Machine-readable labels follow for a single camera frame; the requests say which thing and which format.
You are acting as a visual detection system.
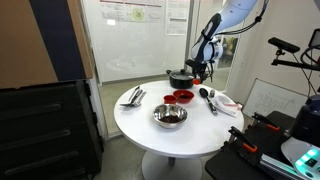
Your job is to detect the red cup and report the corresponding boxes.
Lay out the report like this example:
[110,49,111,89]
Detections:
[163,94,178,106]

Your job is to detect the black cooking pot with lid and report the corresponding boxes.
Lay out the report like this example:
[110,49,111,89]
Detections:
[165,68,196,90]

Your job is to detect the white cloth with red stripes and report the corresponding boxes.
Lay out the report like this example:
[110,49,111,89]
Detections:
[211,94,243,118]

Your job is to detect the brown cardboard box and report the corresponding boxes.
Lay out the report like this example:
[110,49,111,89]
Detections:
[0,0,59,89]

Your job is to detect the black cabinet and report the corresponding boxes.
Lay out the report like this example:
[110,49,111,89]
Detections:
[0,79,104,180]

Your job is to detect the white robot base green light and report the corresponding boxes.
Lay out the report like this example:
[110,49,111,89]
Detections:
[280,94,320,180]

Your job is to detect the metal tongs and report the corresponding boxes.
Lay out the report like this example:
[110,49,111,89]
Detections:
[128,85,144,104]

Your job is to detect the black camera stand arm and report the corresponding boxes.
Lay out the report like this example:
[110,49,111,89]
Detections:
[271,49,320,71]

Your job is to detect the aluminium rail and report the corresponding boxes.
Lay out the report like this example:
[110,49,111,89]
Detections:
[259,153,311,180]

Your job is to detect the black clamp orange handle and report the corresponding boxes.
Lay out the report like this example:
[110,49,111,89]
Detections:
[251,112,281,132]
[228,126,259,154]

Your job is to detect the narrow printed paper sheet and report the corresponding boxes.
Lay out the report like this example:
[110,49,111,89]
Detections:
[164,0,191,36]

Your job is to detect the wide printed poster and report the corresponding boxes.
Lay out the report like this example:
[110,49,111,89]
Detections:
[99,0,166,24]

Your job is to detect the dark blue panel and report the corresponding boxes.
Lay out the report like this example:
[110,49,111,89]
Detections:
[29,0,87,83]

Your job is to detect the black perforated bench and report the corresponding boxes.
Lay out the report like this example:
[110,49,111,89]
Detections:
[204,110,320,180]

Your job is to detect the stainless steel bowl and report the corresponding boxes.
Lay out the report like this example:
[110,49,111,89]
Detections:
[152,103,189,130]

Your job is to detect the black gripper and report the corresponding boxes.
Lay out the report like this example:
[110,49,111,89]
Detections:
[184,59,209,83]

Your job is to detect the red bowl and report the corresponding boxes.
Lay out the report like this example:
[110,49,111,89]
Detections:
[172,89,195,105]

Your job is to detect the white whiteboard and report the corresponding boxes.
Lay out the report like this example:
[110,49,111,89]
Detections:
[242,78,309,118]

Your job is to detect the black camera on stand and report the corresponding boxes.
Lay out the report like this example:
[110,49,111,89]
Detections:
[268,36,301,54]

